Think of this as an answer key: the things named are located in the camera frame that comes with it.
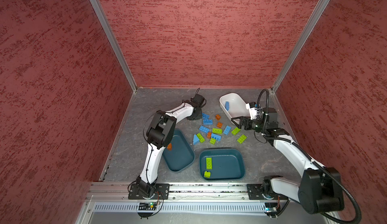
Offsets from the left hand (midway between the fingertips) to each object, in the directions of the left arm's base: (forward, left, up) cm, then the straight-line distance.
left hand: (196, 118), depth 102 cm
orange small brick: (-21, +16, +2) cm, 27 cm away
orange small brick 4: (-14, -8, +2) cm, 16 cm away
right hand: (-12, -22, +15) cm, 29 cm away
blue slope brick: (-17, 0, +2) cm, 17 cm away
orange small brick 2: (+1, -15, +1) cm, 15 cm away
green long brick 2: (-9, -14, -1) cm, 17 cm away
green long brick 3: (-9, -26, -1) cm, 28 cm away
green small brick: (-36, -7, +2) cm, 37 cm away
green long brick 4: (-15, -29, 0) cm, 33 cm away
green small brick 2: (-17, -11, +1) cm, 20 cm away
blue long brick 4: (-8, -21, -1) cm, 22 cm away
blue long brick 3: (-8, -5, 0) cm, 10 cm away
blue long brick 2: (-3, -8, 0) cm, 8 cm away
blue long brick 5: (-14, -13, +1) cm, 19 cm away
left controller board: (-50, +23, -2) cm, 55 cm away
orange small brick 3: (-5, -16, 0) cm, 16 cm away
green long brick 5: (-15, -3, 0) cm, 15 cm away
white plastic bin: (+11, -28, -1) cm, 30 cm away
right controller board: (-50, -37, -1) cm, 62 cm away
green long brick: (-30, -8, 0) cm, 31 cm away
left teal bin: (-25, +8, -4) cm, 27 cm away
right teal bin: (-30, -19, -1) cm, 35 cm away
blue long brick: (+12, -23, 0) cm, 26 cm away
